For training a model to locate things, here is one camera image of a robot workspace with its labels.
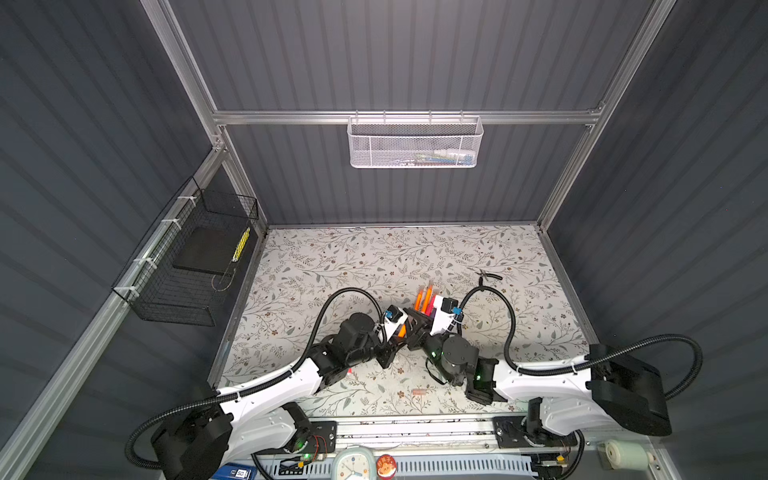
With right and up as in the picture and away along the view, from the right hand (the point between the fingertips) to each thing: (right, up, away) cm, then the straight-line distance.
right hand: (403, 318), depth 73 cm
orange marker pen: (0, -3, -1) cm, 3 cm away
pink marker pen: (+6, +4, -6) cm, 10 cm away
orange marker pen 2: (+6, +1, +26) cm, 26 cm away
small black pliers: (+30, +8, +32) cm, 45 cm away
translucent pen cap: (+5, -22, +7) cm, 23 cm away
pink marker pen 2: (-15, -17, +11) cm, 25 cm away
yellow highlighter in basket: (-43, +18, +5) cm, 47 cm away
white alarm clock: (-12, -33, -5) cm, 35 cm away
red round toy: (-4, -34, -4) cm, 34 cm away
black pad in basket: (-49, +17, +2) cm, 52 cm away
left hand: (0, -5, +5) cm, 7 cm away
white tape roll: (+47, -28, -9) cm, 55 cm away
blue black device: (-38, -33, -6) cm, 51 cm away
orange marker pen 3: (+9, +1, +28) cm, 30 cm away
